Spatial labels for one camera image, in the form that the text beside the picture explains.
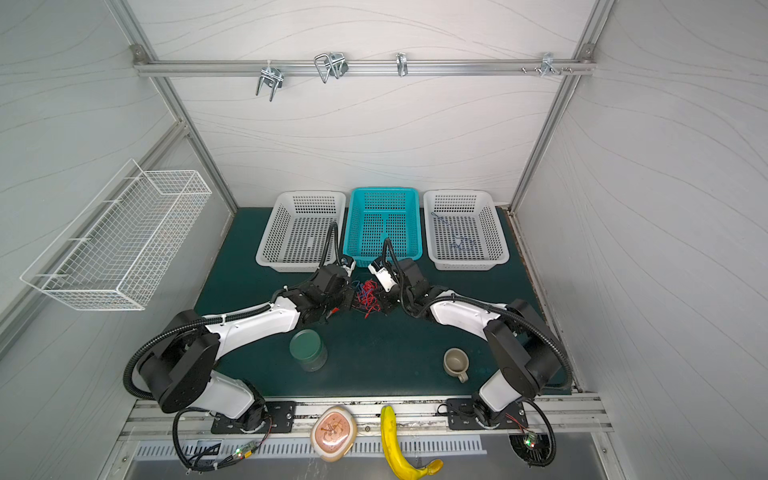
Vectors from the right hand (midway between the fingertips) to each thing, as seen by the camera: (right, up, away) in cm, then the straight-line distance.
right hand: (380, 282), depth 88 cm
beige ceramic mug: (+21, -21, -7) cm, 31 cm away
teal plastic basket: (-2, +23, +30) cm, 38 cm away
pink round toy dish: (-10, -32, -20) cm, 39 cm away
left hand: (-8, 0, +1) cm, 8 cm away
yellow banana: (+5, -36, -25) cm, 44 cm away
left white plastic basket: (-32, +15, +23) cm, 43 cm away
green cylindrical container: (-18, -15, -14) cm, 27 cm away
